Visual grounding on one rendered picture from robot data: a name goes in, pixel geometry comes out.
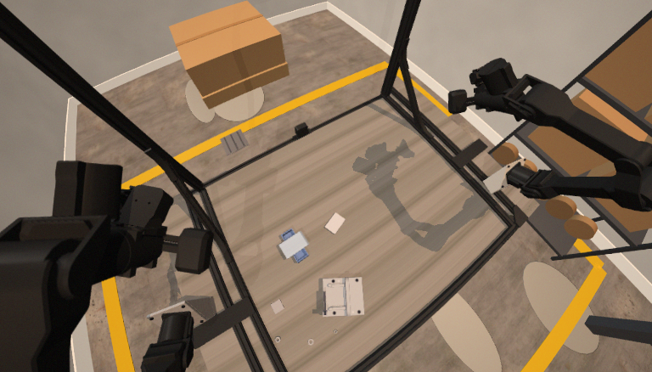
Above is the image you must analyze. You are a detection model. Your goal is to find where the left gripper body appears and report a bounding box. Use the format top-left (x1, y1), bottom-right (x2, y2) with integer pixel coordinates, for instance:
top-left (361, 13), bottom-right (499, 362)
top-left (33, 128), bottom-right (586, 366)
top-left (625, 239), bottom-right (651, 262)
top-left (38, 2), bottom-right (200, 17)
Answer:
top-left (448, 89), bottom-right (495, 114)

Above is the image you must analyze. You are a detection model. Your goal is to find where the blue rectangular tray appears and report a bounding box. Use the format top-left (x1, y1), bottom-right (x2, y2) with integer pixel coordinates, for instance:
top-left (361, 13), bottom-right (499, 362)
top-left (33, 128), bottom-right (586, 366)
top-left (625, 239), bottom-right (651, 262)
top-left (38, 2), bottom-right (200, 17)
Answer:
top-left (282, 229), bottom-right (309, 263)

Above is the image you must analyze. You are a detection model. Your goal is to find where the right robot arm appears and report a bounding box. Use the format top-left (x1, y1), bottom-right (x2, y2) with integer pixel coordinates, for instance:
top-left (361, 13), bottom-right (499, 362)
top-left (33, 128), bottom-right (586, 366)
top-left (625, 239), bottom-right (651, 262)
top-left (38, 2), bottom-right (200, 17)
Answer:
top-left (0, 161), bottom-right (194, 372)

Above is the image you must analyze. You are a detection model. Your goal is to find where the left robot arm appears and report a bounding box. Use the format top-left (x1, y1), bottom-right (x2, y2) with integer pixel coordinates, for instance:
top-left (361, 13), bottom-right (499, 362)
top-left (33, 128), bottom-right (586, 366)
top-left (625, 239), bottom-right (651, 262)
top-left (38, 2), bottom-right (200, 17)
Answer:
top-left (469, 58), bottom-right (652, 211)

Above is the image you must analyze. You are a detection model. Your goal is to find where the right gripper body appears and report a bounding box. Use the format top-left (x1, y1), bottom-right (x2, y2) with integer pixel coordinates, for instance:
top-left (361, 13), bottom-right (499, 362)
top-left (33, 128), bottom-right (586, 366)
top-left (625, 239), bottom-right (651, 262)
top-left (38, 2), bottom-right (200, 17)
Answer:
top-left (110, 226), bottom-right (214, 278)

